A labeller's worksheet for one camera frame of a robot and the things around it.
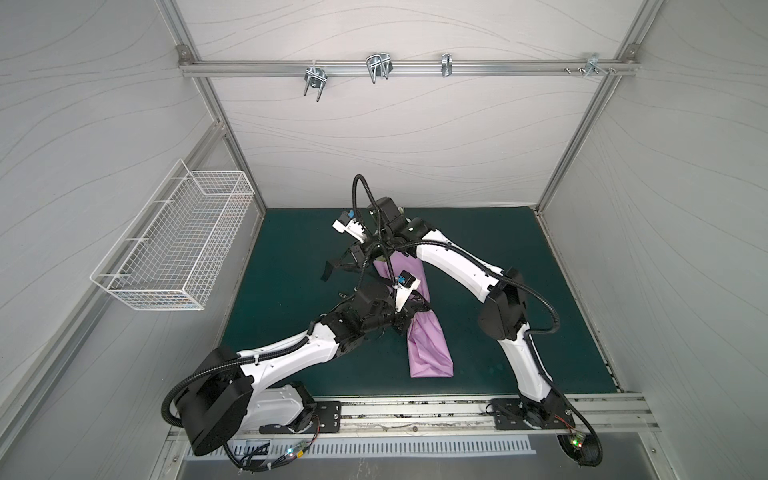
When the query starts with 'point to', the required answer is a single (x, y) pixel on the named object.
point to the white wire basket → (174, 250)
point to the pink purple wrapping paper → (428, 352)
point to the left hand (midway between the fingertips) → (425, 302)
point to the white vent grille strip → (399, 446)
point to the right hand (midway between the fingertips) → (340, 258)
